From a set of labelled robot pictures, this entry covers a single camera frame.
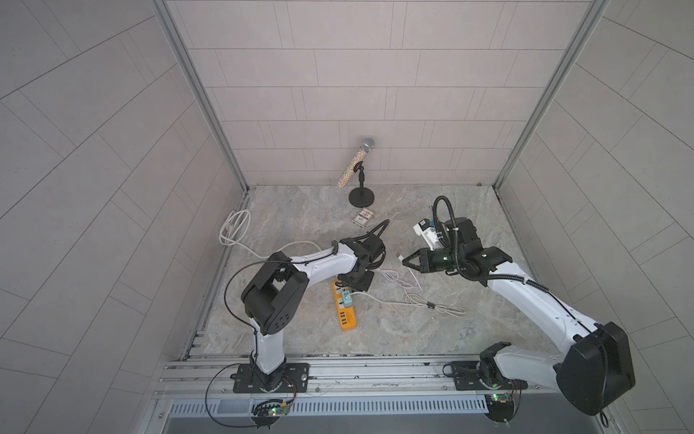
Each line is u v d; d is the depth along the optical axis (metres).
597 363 0.39
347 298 0.77
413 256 0.72
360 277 0.74
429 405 0.68
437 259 0.67
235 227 1.03
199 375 0.72
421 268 0.68
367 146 0.94
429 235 0.71
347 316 0.79
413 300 0.84
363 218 1.05
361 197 1.12
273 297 0.47
